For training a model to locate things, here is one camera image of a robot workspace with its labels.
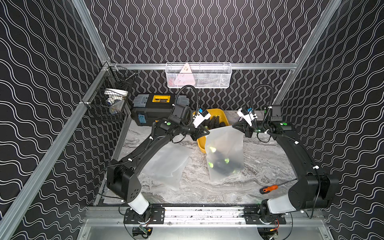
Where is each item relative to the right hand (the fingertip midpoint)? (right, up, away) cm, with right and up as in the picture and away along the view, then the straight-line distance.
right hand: (236, 123), depth 79 cm
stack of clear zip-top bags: (-39, -27, +6) cm, 48 cm away
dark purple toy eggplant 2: (-4, -25, +4) cm, 25 cm away
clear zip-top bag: (-5, -15, +2) cm, 16 cm away
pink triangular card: (-28, +27, +11) cm, 40 cm away
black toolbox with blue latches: (-54, +10, +21) cm, 58 cm away
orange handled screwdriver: (+18, -36, +2) cm, 40 cm away
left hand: (-16, -3, -6) cm, 17 cm away
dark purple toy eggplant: (-9, -20, +5) cm, 22 cm away
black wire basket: (-70, +13, +4) cm, 72 cm away
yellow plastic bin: (-7, +10, +40) cm, 42 cm away
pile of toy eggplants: (-7, +1, +30) cm, 31 cm away
